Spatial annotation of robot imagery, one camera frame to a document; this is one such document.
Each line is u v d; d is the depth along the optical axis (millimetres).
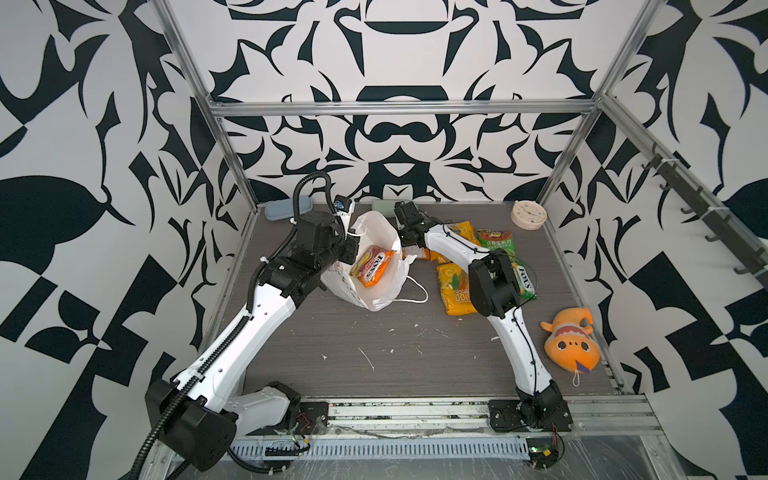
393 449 649
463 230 1049
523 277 981
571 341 776
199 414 366
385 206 1163
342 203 616
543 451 713
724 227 551
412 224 840
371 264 895
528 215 1146
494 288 624
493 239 1051
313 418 742
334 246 615
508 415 745
